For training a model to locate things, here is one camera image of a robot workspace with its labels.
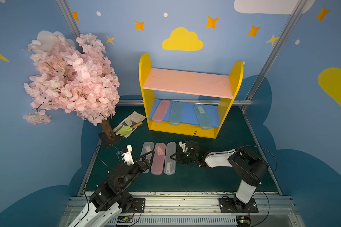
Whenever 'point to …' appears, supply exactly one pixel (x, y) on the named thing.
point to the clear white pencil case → (148, 147)
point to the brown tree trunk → (107, 129)
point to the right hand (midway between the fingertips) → (171, 156)
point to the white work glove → (135, 118)
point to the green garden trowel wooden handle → (127, 130)
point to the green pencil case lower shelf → (175, 113)
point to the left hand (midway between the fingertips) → (150, 152)
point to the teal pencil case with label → (203, 118)
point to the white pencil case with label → (170, 166)
